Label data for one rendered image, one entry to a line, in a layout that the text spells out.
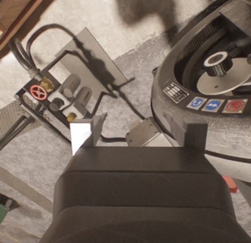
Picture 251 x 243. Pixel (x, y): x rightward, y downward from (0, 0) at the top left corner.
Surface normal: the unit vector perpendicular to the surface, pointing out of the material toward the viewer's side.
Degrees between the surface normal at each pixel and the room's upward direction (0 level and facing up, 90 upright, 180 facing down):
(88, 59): 0
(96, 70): 0
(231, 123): 77
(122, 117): 0
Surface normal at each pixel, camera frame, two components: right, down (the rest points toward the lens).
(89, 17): -0.14, 0.62
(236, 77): -0.60, -0.67
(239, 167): -0.55, 0.73
